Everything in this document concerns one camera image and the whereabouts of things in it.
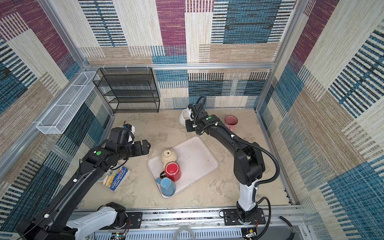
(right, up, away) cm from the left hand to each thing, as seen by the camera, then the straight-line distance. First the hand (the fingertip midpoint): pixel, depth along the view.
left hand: (143, 144), depth 75 cm
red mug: (+14, -15, +6) cm, 21 cm away
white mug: (+20, +15, +14) cm, 29 cm away
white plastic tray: (+26, -12, +17) cm, 33 cm away
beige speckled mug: (+10, -8, +12) cm, 18 cm away
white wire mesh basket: (-38, +13, -3) cm, 40 cm away
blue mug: (+12, -21, -1) cm, 24 cm away
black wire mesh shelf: (-23, +35, +36) cm, 55 cm away
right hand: (+22, +9, +14) cm, 28 cm away
